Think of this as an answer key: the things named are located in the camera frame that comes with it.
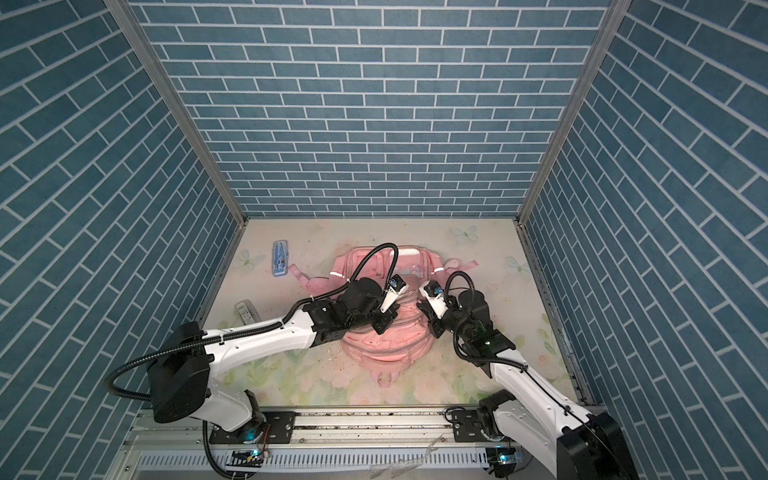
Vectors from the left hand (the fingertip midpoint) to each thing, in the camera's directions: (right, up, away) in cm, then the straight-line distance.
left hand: (399, 306), depth 80 cm
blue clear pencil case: (-44, +12, +28) cm, 53 cm away
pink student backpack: (+2, -10, -1) cm, 10 cm away
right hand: (+5, +1, +1) cm, 5 cm away
